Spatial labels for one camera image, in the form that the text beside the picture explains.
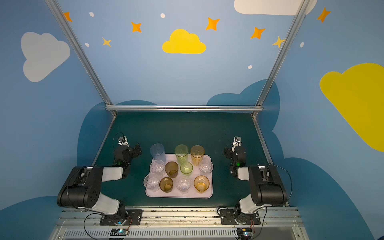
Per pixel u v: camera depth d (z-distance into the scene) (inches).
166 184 32.9
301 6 27.6
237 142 31.6
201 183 33.2
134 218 29.0
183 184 33.6
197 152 35.9
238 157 28.5
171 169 34.7
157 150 34.8
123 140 32.8
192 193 32.5
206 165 33.9
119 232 27.7
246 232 27.9
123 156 28.2
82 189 17.6
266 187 17.9
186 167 35.6
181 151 36.5
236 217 26.6
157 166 34.0
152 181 33.9
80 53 33.2
